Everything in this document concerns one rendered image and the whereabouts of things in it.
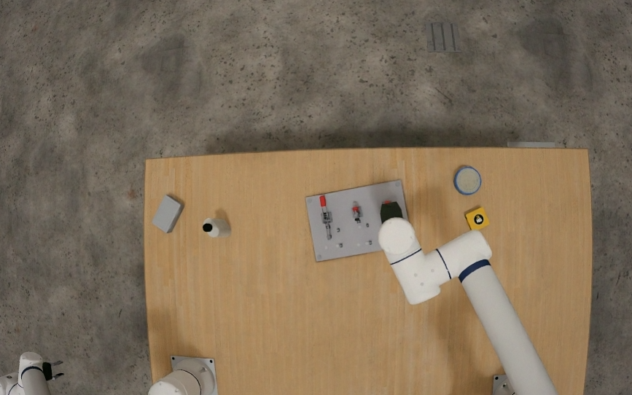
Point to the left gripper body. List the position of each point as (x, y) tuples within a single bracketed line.
[(47, 370)]

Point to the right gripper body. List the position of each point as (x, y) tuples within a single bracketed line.
[(390, 210)]

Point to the white plastic bottle with black cap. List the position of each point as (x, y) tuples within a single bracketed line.
[(216, 228)]

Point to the round grey and blue tin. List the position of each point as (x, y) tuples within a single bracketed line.
[(467, 181)]

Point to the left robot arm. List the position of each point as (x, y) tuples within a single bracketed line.
[(189, 377)]

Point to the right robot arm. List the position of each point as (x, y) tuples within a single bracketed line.
[(467, 257)]

